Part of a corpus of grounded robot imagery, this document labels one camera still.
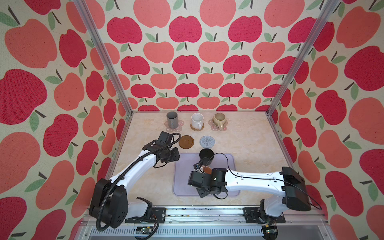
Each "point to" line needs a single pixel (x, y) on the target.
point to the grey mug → (172, 119)
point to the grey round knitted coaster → (207, 141)
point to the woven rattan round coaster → (196, 129)
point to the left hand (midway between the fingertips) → (180, 157)
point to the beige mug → (219, 120)
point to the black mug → (206, 155)
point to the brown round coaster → (186, 142)
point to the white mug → (197, 120)
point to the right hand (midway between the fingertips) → (203, 187)
